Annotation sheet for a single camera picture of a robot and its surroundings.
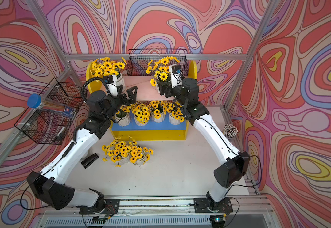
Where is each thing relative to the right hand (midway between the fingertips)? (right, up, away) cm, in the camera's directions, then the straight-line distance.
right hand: (165, 81), depth 69 cm
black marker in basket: (-56, -29, +3) cm, 63 cm away
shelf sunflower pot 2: (-4, -13, +14) cm, 20 cm away
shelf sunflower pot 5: (-14, -39, +8) cm, 42 cm away
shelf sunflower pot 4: (-27, -37, +11) cm, 47 cm away
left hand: (-16, -3, -2) cm, 17 cm away
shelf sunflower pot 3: (+6, -16, +12) cm, 21 cm away
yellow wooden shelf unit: (-10, -28, +35) cm, 45 cm away
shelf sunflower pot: (-13, -16, +10) cm, 23 cm away
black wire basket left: (-62, -23, +2) cm, 66 cm away
